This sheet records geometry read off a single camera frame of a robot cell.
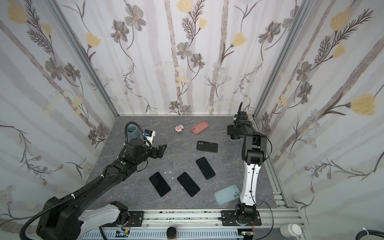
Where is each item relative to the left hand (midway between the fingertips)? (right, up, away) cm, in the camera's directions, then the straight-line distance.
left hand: (157, 139), depth 81 cm
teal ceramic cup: (-23, +3, +21) cm, 31 cm away
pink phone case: (+24, +7, +33) cm, 42 cm away
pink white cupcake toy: (+9, +7, +28) cm, 31 cm away
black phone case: (+29, -6, +20) cm, 36 cm away
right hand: (+50, +8, +28) cm, 57 cm away
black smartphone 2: (+17, -27, +5) cm, 32 cm away
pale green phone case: (+39, -31, +1) cm, 50 cm away
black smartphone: (0, -27, +5) cm, 27 cm away
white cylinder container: (+63, -39, -17) cm, 76 cm away
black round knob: (+11, -38, -19) cm, 44 cm away
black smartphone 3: (+27, -19, +11) cm, 35 cm away
